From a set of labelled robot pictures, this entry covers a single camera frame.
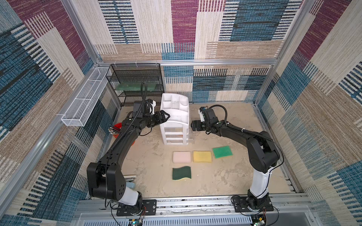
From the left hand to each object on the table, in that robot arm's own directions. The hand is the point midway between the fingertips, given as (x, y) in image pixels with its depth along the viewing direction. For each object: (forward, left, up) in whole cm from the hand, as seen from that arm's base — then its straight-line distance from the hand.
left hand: (166, 117), depth 82 cm
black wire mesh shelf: (+36, +24, +1) cm, 43 cm away
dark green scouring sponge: (-24, -7, -22) cm, 33 cm away
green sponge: (-11, -34, -22) cm, 43 cm away
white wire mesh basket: (+9, +57, -5) cm, 58 cm away
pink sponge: (-14, -9, -22) cm, 28 cm away
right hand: (+5, -20, -15) cm, 25 cm away
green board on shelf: (+35, +27, -4) cm, 44 cm away
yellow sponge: (-14, -21, -23) cm, 34 cm away
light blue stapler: (-28, +21, -22) cm, 41 cm away
